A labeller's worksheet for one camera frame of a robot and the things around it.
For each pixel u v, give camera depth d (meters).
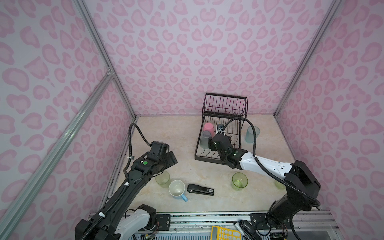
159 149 0.59
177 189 0.83
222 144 0.62
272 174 0.46
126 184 0.46
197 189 0.80
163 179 0.84
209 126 0.97
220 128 0.73
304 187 0.44
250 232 0.68
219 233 0.69
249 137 0.98
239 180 0.84
